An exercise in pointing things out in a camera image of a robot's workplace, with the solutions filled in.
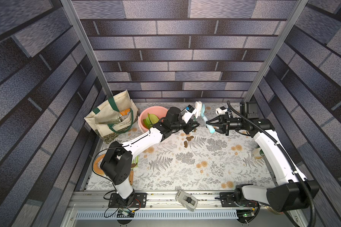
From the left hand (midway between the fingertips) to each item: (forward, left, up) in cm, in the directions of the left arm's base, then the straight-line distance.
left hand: (198, 123), depth 77 cm
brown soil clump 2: (0, +5, -24) cm, 25 cm away
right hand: (-8, -1, +8) cm, 11 cm away
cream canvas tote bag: (+21, +58, -20) cm, 65 cm away
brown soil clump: (+4, +3, -24) cm, 25 cm away
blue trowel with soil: (-9, -2, +10) cm, 14 cm away
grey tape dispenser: (-34, +6, -20) cm, 40 cm away
